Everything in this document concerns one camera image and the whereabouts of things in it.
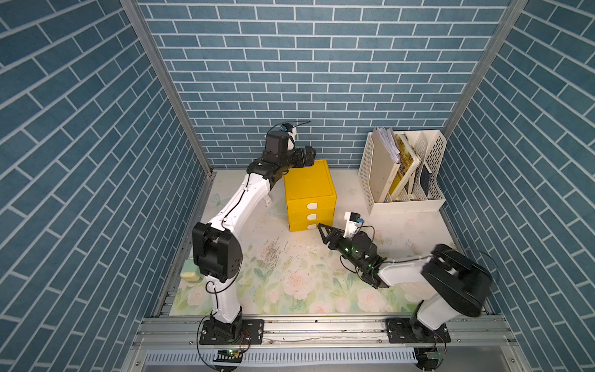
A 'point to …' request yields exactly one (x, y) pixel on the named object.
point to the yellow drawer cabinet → (311, 197)
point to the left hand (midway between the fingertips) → (312, 152)
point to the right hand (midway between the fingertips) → (322, 228)
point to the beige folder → (383, 172)
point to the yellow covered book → (406, 160)
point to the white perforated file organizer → (420, 190)
